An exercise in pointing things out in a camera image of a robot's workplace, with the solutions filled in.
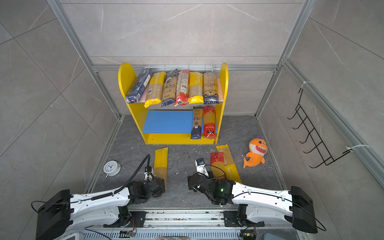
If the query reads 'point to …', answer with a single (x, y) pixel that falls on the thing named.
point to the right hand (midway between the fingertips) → (194, 175)
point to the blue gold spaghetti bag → (198, 116)
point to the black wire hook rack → (313, 135)
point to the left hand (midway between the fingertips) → (158, 181)
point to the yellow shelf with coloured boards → (169, 124)
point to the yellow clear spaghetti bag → (231, 172)
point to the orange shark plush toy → (258, 147)
